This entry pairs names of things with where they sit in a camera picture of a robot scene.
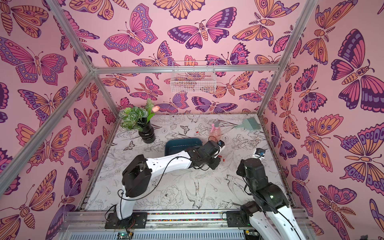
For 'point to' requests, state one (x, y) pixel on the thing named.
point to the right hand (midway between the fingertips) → (241, 161)
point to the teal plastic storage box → (172, 146)
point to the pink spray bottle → (215, 133)
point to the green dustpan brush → (250, 124)
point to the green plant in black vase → (135, 118)
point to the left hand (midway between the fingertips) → (221, 160)
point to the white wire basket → (193, 82)
